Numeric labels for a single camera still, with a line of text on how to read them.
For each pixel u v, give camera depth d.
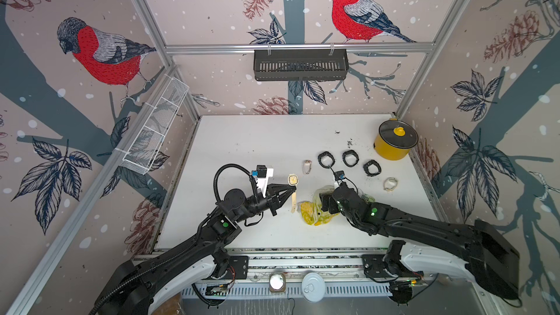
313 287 0.66
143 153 0.83
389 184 0.95
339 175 0.73
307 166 1.00
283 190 0.66
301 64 1.04
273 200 0.61
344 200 0.60
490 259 0.40
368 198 0.90
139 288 0.42
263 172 0.62
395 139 0.98
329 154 1.01
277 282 0.63
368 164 0.98
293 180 0.67
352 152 1.01
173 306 0.64
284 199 0.66
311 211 0.84
